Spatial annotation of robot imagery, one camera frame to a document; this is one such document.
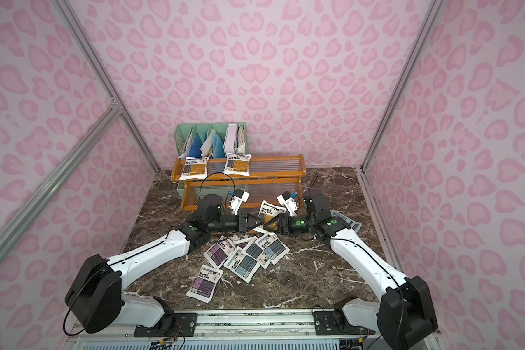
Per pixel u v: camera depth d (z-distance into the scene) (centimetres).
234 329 73
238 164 80
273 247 90
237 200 72
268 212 75
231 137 99
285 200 72
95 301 41
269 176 78
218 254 88
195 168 79
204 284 81
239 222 68
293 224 68
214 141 98
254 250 88
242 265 86
